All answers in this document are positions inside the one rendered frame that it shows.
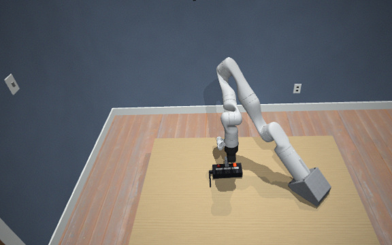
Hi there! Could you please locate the black power strip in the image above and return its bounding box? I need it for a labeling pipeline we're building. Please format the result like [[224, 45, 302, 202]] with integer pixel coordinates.
[[209, 163, 243, 179]]

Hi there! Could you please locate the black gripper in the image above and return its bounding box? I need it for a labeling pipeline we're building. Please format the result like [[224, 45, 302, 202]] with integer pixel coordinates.
[[216, 137, 239, 167]]

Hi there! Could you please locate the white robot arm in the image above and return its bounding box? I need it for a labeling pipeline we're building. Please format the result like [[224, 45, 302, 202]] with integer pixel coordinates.
[[216, 57, 310, 181]]

